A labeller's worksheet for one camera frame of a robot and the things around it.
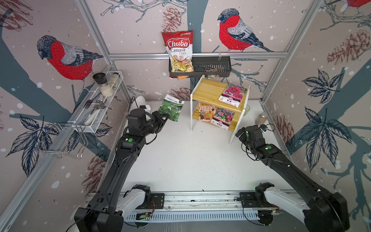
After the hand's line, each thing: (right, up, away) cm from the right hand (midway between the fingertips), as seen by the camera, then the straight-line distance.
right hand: (241, 133), depth 84 cm
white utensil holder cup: (-68, +21, +19) cm, 73 cm away
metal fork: (-82, +17, -14) cm, 85 cm away
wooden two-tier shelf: (-20, +25, -3) cm, 32 cm away
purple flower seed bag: (-10, +9, +5) cm, 14 cm away
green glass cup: (+12, +14, +22) cm, 29 cm away
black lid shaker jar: (-77, +25, -6) cm, 81 cm away
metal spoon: (-75, +16, -14) cm, 78 cm away
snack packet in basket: (-16, +35, +6) cm, 39 cm away
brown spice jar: (+19, +8, +14) cm, 25 cm away
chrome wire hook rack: (-82, +1, -26) cm, 86 cm away
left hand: (-40, +13, -14) cm, 44 cm away
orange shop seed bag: (-20, +13, +8) cm, 25 cm away
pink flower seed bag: (-7, +22, -6) cm, 24 cm away
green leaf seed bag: (-41, +15, -7) cm, 44 cm away
